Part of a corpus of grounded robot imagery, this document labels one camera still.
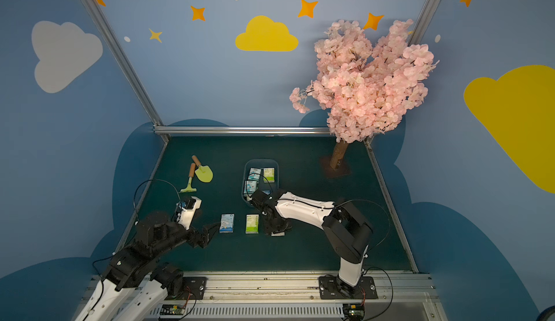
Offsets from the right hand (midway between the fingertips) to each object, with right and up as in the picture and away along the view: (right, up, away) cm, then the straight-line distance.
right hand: (277, 228), depth 86 cm
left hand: (-23, +9, -14) cm, 28 cm away
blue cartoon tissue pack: (-12, +16, +9) cm, 22 cm away
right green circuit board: (+27, -25, -13) cm, 39 cm away
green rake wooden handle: (-42, +20, +18) cm, 50 cm away
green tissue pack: (+1, -1, -6) cm, 6 cm away
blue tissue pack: (-11, +19, +18) cm, 29 cm away
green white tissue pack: (-10, +1, +2) cm, 11 cm away
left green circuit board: (-35, -23, -14) cm, 45 cm away
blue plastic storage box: (-8, +20, +18) cm, 28 cm away
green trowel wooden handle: (-36, +21, +18) cm, 46 cm away
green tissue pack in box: (-4, +20, +18) cm, 27 cm away
